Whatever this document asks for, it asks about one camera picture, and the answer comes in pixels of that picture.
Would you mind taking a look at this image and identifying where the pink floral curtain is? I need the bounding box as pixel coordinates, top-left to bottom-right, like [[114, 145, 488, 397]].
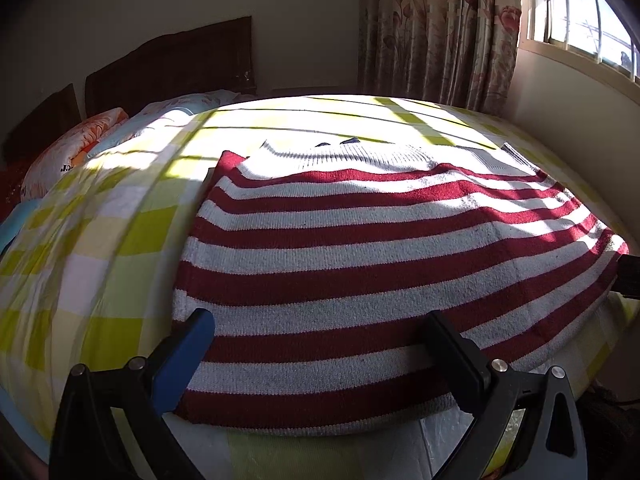
[[358, 0, 522, 115]]

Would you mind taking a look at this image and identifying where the dark brown wooden headboard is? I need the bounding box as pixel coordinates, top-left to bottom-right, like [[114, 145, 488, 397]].
[[1, 16, 256, 164]]

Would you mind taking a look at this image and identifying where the light blue floral folded quilt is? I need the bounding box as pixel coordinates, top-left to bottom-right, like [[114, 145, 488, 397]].
[[87, 90, 253, 159]]

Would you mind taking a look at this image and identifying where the light blue pillow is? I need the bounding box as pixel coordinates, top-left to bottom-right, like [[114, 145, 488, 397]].
[[0, 198, 41, 254]]

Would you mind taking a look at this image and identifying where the red white striped sweater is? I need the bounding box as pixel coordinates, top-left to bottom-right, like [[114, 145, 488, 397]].
[[172, 143, 629, 435]]

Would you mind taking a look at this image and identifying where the window with bars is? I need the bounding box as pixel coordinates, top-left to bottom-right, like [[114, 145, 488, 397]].
[[520, 0, 639, 89]]

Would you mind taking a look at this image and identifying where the orange floral folded quilt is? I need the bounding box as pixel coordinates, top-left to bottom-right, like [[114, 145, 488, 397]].
[[21, 107, 128, 202]]

